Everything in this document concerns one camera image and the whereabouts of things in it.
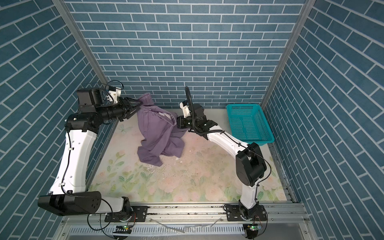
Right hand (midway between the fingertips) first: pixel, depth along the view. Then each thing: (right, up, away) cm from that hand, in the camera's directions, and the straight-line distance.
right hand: (173, 118), depth 82 cm
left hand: (-11, +6, -16) cm, 21 cm away
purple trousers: (-7, -10, +2) cm, 12 cm away
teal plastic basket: (+52, -3, +30) cm, 60 cm away
